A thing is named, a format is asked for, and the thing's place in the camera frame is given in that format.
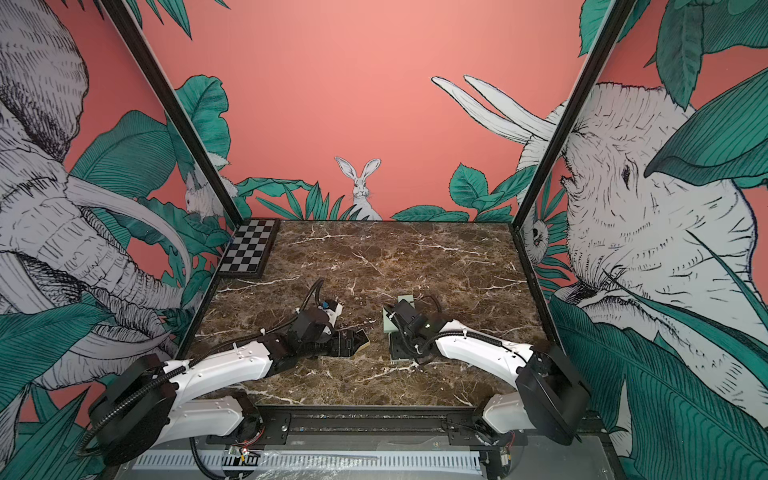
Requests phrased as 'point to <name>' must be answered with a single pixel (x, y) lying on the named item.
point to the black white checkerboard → (251, 248)
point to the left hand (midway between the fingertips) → (356, 336)
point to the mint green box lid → (388, 325)
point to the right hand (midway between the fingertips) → (392, 346)
